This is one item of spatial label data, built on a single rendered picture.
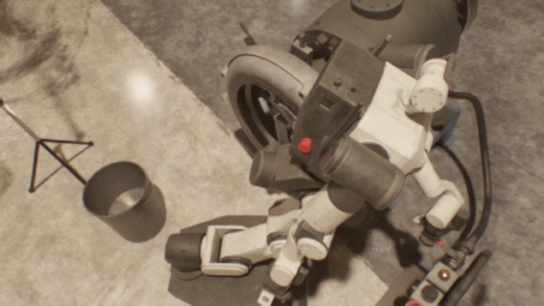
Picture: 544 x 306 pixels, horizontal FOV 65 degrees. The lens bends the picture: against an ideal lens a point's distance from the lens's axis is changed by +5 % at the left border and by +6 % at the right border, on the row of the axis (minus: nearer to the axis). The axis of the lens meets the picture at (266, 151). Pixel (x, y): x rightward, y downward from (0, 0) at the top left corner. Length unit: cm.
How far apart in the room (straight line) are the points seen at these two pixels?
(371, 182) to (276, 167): 43
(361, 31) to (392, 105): 81
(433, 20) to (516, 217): 105
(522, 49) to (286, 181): 227
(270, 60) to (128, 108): 163
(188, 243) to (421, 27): 134
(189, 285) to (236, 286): 21
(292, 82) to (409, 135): 61
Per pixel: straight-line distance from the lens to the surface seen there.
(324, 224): 98
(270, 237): 154
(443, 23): 199
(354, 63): 102
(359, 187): 84
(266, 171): 119
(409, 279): 213
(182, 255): 187
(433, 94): 92
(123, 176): 230
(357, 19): 181
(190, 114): 276
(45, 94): 338
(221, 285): 196
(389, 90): 102
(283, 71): 149
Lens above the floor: 199
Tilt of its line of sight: 54 degrees down
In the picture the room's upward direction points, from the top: 12 degrees counter-clockwise
